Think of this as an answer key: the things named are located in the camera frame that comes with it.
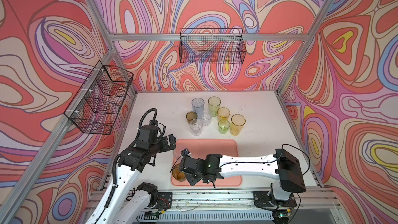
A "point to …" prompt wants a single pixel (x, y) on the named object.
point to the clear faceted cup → (196, 126)
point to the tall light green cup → (213, 104)
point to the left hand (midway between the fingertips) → (169, 139)
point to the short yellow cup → (223, 113)
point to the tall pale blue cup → (198, 104)
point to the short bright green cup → (224, 125)
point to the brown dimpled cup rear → (190, 115)
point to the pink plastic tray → (198, 148)
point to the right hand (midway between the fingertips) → (193, 177)
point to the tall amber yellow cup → (237, 122)
